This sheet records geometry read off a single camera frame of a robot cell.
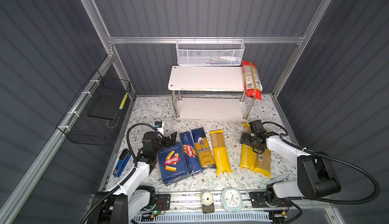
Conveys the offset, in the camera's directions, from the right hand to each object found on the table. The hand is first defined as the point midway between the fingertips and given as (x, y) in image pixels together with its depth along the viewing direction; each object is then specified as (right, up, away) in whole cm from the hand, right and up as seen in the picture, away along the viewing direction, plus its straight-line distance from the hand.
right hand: (250, 142), depth 92 cm
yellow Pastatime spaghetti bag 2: (-3, -7, -5) cm, 9 cm away
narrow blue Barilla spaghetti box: (-34, -9, -8) cm, 36 cm away
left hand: (-49, +7, -6) cm, 50 cm away
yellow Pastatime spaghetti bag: (-18, -10, -6) cm, 21 cm away
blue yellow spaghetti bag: (-29, -4, -3) cm, 29 cm away
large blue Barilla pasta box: (-45, -9, -11) cm, 48 cm away
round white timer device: (-28, -22, -24) cm, 43 cm away
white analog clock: (-16, -24, -20) cm, 34 cm away
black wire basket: (-84, +15, -20) cm, 88 cm away
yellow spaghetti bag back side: (+5, -10, -8) cm, 14 cm away
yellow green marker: (-72, +25, -12) cm, 77 cm away
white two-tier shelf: (-23, +34, +36) cm, 55 cm away
